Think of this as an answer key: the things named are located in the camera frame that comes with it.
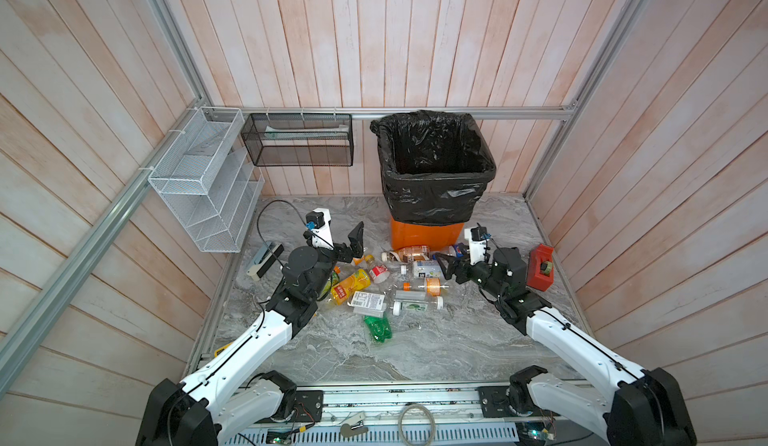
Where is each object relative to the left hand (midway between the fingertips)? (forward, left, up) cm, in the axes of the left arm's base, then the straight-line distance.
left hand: (348, 226), depth 73 cm
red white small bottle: (0, -8, -25) cm, 26 cm away
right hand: (0, -27, -10) cm, 29 cm away
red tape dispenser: (+2, -59, -24) cm, 64 cm away
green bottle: (-2, +6, -25) cm, 26 cm away
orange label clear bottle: (-4, -24, -24) cm, 34 cm away
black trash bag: (+35, -27, -10) cm, 46 cm away
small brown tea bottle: (+8, -19, -25) cm, 32 cm away
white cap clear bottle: (-10, -19, -25) cm, 33 cm away
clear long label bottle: (+2, -23, -24) cm, 34 cm away
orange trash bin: (+12, -26, -20) cm, 35 cm away
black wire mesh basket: (+43, +20, -4) cm, 48 cm away
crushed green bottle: (-17, -8, -25) cm, 31 cm away
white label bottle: (-11, -5, -22) cm, 25 cm away
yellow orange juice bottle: (-5, +3, -23) cm, 24 cm away
